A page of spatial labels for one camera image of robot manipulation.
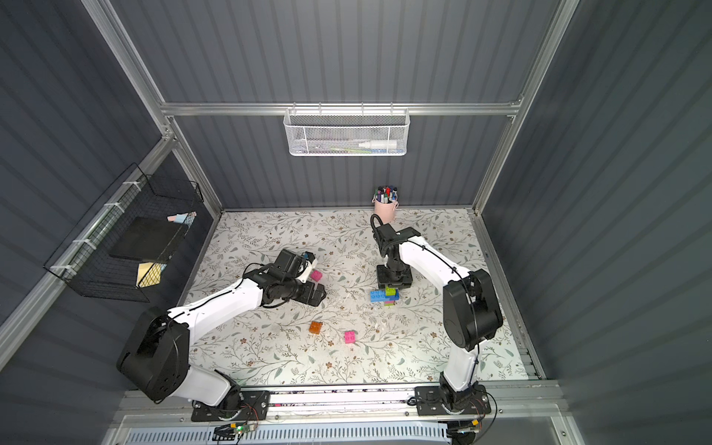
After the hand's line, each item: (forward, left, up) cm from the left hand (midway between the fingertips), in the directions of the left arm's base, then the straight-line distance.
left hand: (317, 293), depth 87 cm
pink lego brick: (-11, -10, -7) cm, 17 cm away
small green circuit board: (-35, +20, -9) cm, 42 cm away
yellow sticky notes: (-9, +34, +25) cm, 43 cm away
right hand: (+1, -23, 0) cm, 23 cm away
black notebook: (+5, +43, +21) cm, 48 cm away
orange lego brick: (-8, +1, -7) cm, 11 cm away
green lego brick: (0, -23, +1) cm, 23 cm away
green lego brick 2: (0, -23, -8) cm, 25 cm away
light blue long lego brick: (0, -20, -3) cm, 20 cm away
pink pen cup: (+38, -24, -1) cm, 45 cm away
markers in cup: (+40, -24, +6) cm, 47 cm away
